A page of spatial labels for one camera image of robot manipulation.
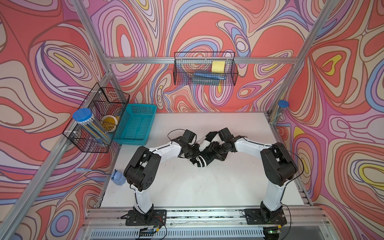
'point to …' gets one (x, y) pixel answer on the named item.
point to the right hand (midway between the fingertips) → (211, 156)
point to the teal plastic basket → (135, 125)
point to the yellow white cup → (109, 123)
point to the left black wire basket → (106, 102)
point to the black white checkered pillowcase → (205, 156)
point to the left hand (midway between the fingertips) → (202, 153)
